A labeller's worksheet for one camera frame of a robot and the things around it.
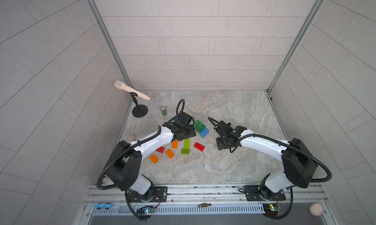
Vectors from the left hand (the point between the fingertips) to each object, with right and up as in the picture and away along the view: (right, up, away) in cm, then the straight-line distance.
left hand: (195, 132), depth 87 cm
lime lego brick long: (-5, -7, 0) cm, 8 cm away
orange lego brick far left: (-24, -14, -4) cm, 28 cm away
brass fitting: (+4, -30, -19) cm, 36 cm away
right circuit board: (+36, -33, -19) cm, 52 cm away
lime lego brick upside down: (-6, -11, -2) cm, 12 cm away
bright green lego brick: (+1, +4, +9) cm, 10 cm away
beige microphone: (-43, +28, -4) cm, 51 cm away
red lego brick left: (-20, -10, -2) cm, 22 cm away
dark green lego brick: (+4, +2, +7) cm, 8 cm away
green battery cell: (-22, +12, +13) cm, 28 cm away
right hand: (+15, -8, 0) cm, 17 cm away
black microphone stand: (-40, +12, +17) cm, 45 cm away
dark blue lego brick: (-9, +10, -20) cm, 24 cm away
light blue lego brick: (+6, -2, +5) cm, 8 cm away
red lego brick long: (+3, -9, 0) cm, 9 cm away
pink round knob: (+55, -31, -21) cm, 66 cm away
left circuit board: (-22, -31, -21) cm, 44 cm away
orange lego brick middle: (-15, -12, -2) cm, 19 cm away
